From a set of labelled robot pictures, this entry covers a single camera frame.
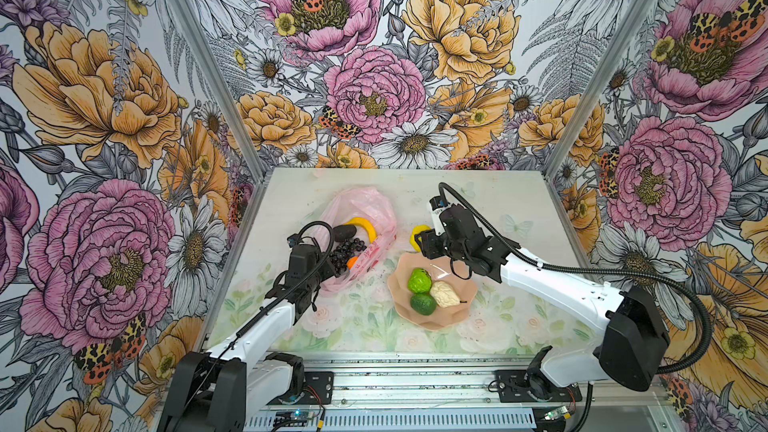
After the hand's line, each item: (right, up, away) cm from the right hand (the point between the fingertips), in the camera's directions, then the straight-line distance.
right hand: (424, 245), depth 82 cm
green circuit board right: (+29, -38, -10) cm, 49 cm away
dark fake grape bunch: (-25, -5, +11) cm, 27 cm away
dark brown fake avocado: (-25, +2, +18) cm, 30 cm away
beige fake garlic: (+5, -14, +1) cm, 15 cm away
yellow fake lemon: (-2, +4, -1) cm, 5 cm away
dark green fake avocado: (0, -16, +1) cm, 16 cm away
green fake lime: (-1, -10, +3) cm, 11 cm away
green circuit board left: (-32, -39, -10) cm, 51 cm away
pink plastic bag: (-21, +11, +20) cm, 32 cm away
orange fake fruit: (-21, -6, +10) cm, 24 cm away
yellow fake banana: (-17, +3, +20) cm, 26 cm away
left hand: (-28, -8, +7) cm, 30 cm away
